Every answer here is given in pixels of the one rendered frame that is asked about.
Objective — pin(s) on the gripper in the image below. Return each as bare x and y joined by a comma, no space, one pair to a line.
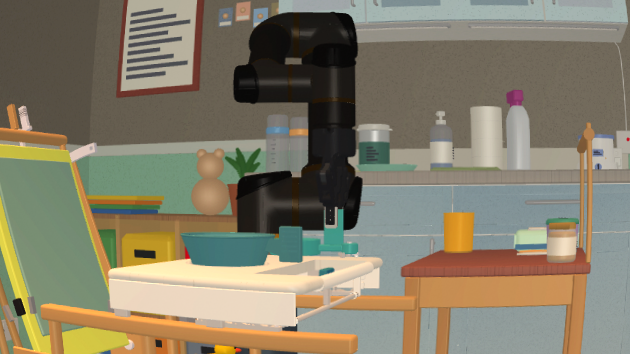
335,183

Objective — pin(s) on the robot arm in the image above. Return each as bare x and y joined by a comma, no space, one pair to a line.
325,98

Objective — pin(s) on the small teal tray latch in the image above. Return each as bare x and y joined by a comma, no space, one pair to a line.
326,270

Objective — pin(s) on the teal bowl with tab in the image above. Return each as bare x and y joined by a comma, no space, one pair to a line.
226,248

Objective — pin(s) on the orange beaker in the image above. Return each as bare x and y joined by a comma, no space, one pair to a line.
458,234

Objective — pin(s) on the cream high chair tray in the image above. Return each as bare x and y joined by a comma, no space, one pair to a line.
206,290

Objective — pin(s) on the wooden chair back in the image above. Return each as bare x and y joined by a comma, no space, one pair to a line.
585,197

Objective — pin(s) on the white recline lever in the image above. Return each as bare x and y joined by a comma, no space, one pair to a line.
83,151

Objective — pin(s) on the green yellow high chair back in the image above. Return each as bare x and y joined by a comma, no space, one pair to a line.
44,236

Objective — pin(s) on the green canister white lid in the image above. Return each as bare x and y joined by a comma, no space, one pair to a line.
374,145

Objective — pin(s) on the green potted plant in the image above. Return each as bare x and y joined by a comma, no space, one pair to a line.
243,165

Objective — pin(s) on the tan teddy bear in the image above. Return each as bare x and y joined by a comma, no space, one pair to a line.
210,194

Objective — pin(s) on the grey pump soap bottle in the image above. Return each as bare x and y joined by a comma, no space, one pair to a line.
441,145

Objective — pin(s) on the green counter mat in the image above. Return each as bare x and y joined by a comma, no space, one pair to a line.
467,169

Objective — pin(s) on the pale blue counter cabinet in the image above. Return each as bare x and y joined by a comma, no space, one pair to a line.
492,206

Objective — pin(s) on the low wooden shelf unit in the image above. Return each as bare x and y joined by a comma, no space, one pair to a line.
167,224

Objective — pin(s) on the yellow toy duck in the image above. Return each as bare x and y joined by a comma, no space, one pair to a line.
225,350

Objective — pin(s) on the white paper towel roll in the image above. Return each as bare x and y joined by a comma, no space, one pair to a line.
486,138

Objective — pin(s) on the wooden table red top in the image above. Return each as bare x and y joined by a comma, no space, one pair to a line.
492,285

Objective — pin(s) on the yellow storage bin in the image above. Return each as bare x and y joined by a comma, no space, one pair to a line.
147,250

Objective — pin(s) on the white bottle magenta cap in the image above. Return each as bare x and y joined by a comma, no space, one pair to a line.
518,138

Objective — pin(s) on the blue book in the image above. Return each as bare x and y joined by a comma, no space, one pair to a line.
125,211

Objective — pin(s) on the green book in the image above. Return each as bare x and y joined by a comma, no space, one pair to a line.
125,206

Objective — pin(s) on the orange book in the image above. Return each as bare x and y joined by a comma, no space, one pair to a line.
125,202

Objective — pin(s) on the yellow book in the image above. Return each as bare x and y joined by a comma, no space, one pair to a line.
125,198

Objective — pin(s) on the green storage bin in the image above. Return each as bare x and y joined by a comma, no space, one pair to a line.
108,248

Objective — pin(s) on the food jar green lid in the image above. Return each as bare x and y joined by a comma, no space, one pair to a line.
562,243

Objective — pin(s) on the white counter appliance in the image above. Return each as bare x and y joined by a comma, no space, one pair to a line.
605,152

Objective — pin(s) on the white clip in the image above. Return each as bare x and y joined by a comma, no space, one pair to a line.
24,118

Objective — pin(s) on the white tray rail rod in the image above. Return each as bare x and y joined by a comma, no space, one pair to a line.
327,304

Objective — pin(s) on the wooden high chair frame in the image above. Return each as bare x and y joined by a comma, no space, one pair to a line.
197,330

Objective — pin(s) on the blue wall card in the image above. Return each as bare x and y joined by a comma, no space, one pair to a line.
260,16
226,16

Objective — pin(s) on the tan wall card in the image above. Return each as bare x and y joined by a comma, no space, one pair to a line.
274,9

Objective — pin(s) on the pink wall card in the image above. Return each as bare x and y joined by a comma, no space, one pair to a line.
243,11

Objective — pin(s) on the red framed wall poster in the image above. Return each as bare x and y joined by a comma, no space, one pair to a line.
160,44

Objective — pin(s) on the pale blue wall cupboard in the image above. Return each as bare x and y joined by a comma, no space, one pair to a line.
492,19

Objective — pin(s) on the white wall socket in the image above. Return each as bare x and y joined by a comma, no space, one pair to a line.
624,142

